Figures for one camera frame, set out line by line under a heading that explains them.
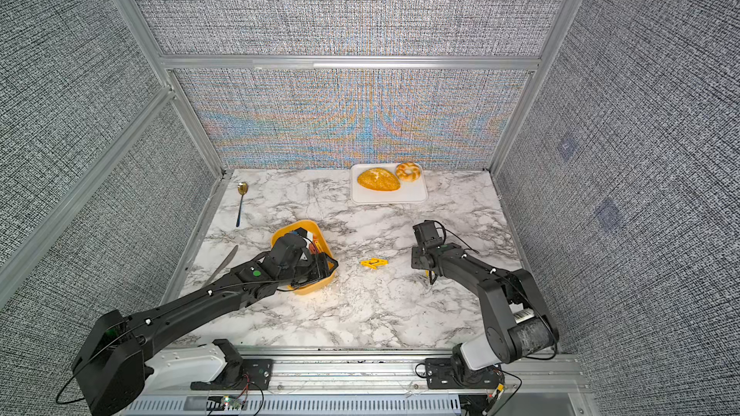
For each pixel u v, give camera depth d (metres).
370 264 0.93
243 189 1.13
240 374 0.69
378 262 0.93
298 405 0.70
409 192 1.17
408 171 1.18
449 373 0.73
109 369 0.40
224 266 0.95
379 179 1.12
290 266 0.64
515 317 0.46
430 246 0.72
